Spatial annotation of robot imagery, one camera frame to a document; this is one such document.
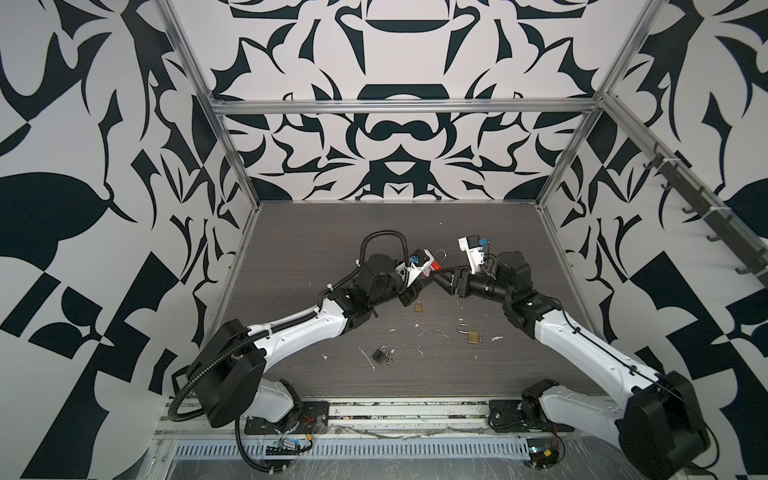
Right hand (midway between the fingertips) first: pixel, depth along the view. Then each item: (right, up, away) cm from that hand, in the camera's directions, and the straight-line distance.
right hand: (436, 273), depth 75 cm
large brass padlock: (+12, -20, +12) cm, 26 cm away
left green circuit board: (-35, -39, -6) cm, 53 cm away
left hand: (-2, +2, +1) cm, 3 cm away
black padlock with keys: (-14, -24, +8) cm, 29 cm away
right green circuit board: (+24, -42, -4) cm, 48 cm away
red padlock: (0, +2, -1) cm, 2 cm away
